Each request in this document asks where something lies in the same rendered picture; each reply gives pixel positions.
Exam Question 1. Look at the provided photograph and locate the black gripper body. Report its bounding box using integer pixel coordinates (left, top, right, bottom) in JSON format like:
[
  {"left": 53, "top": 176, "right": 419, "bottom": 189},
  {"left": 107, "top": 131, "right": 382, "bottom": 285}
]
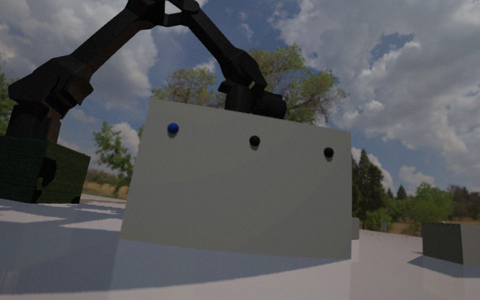
[{"left": 225, "top": 106, "right": 251, "bottom": 114}]

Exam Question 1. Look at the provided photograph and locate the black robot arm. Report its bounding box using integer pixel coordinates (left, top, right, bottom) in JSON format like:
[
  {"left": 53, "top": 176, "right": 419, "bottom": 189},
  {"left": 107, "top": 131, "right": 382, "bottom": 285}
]
[{"left": 5, "top": 0, "right": 287, "bottom": 143}]

